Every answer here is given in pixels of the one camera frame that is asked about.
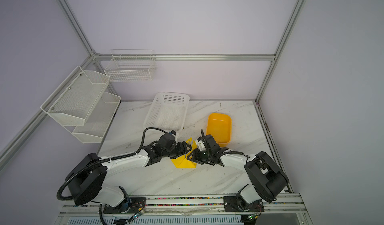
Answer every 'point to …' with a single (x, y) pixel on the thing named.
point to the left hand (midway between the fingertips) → (188, 150)
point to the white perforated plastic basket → (167, 111)
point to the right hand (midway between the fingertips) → (187, 159)
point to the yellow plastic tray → (219, 125)
